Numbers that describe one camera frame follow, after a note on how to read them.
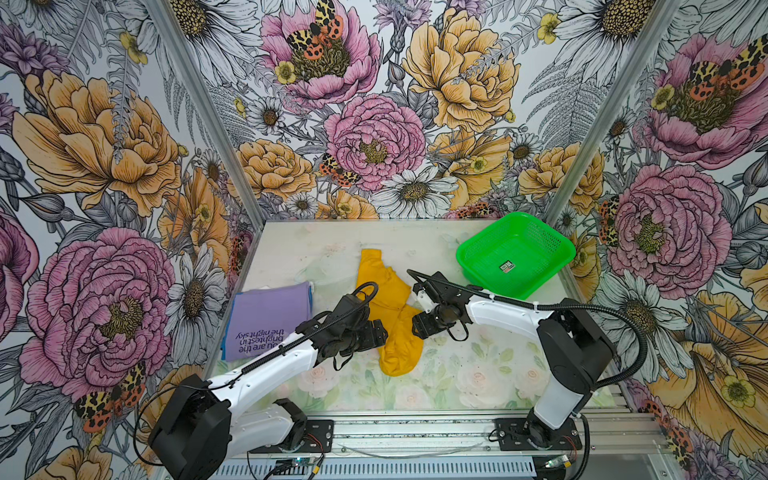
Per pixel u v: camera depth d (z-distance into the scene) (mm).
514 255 1118
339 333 637
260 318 944
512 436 740
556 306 520
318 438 735
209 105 878
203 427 397
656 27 735
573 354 464
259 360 490
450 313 670
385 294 970
